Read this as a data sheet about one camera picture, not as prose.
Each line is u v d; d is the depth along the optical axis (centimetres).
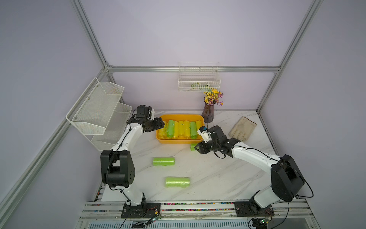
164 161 88
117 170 46
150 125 79
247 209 73
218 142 66
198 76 93
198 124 107
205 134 78
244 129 107
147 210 73
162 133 100
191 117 111
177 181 79
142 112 70
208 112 107
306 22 73
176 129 103
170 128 99
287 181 44
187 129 104
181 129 104
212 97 96
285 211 74
